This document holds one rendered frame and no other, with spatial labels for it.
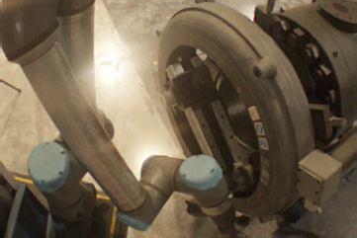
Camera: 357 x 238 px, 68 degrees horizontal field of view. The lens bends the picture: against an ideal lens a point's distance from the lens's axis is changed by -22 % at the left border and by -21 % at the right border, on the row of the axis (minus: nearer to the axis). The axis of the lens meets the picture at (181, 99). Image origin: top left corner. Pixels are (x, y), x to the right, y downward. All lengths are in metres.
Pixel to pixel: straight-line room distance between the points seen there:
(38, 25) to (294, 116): 0.57
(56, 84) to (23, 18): 0.14
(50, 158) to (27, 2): 0.55
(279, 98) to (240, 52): 0.14
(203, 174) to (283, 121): 0.22
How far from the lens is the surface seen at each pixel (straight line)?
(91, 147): 0.60
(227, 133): 1.08
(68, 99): 0.55
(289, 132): 0.75
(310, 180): 0.77
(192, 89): 0.98
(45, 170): 0.91
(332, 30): 1.13
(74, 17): 0.61
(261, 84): 0.74
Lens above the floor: 1.42
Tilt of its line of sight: 47 degrees down
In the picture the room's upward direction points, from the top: 1 degrees clockwise
